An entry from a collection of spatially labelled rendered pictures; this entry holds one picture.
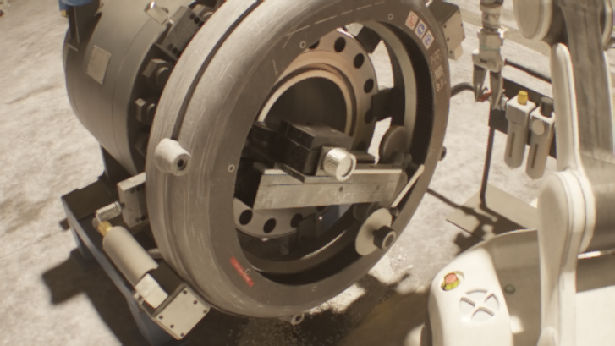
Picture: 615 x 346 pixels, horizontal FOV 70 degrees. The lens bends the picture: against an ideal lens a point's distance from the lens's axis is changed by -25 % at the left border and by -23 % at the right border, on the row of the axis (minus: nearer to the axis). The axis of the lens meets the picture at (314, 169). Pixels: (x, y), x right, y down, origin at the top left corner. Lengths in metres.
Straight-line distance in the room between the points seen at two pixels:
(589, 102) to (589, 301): 0.37
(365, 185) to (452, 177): 1.07
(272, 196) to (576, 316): 0.59
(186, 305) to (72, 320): 0.76
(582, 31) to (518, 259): 0.59
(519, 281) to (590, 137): 0.44
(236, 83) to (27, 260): 1.36
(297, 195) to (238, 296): 0.22
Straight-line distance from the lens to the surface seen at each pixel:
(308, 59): 1.07
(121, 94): 1.18
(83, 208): 1.65
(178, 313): 0.99
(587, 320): 0.98
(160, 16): 0.85
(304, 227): 1.24
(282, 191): 0.92
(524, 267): 1.32
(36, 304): 1.79
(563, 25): 1.02
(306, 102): 1.29
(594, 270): 1.01
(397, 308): 1.58
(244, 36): 0.81
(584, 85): 1.00
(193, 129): 0.81
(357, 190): 1.07
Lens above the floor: 1.16
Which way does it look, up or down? 33 degrees down
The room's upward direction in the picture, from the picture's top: 1 degrees counter-clockwise
